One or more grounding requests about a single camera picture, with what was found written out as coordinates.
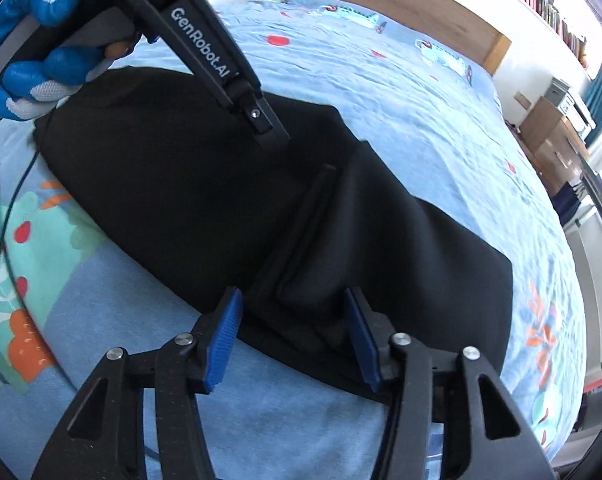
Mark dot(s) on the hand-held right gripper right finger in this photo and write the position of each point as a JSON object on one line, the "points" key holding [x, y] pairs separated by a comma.
{"points": [[363, 345]]}

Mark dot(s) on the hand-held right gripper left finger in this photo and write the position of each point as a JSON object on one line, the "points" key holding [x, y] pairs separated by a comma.
{"points": [[223, 345]]}

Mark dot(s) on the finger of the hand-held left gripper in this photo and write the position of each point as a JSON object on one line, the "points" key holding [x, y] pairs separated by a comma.
{"points": [[266, 125]]}

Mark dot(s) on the black pants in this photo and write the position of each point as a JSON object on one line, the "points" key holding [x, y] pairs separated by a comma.
{"points": [[181, 185]]}

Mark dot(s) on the person's left hand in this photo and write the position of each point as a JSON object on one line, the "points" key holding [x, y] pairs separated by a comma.
{"points": [[16, 5]]}

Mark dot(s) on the blue printed bed cover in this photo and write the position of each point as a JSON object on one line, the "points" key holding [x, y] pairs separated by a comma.
{"points": [[431, 125]]}

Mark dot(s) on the wooden headboard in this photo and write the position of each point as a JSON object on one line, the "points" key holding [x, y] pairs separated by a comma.
{"points": [[406, 0]]}

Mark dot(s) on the black tote bag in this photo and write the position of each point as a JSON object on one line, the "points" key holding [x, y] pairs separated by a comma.
{"points": [[571, 202]]}

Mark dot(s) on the wooden chest of drawers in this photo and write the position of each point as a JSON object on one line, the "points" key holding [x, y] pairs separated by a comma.
{"points": [[551, 135]]}

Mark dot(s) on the white printer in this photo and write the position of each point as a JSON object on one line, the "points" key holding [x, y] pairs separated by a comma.
{"points": [[573, 105]]}

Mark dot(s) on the wall socket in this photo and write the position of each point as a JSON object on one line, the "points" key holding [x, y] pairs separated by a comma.
{"points": [[522, 100]]}

